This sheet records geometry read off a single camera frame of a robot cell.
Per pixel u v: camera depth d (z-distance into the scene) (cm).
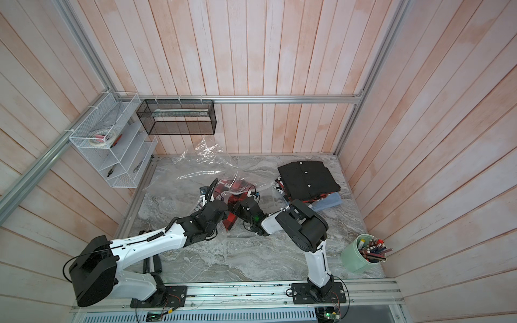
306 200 94
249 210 75
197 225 61
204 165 114
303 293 73
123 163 78
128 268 47
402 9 68
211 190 69
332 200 98
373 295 75
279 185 102
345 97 95
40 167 58
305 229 53
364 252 72
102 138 71
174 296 73
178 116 103
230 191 88
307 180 98
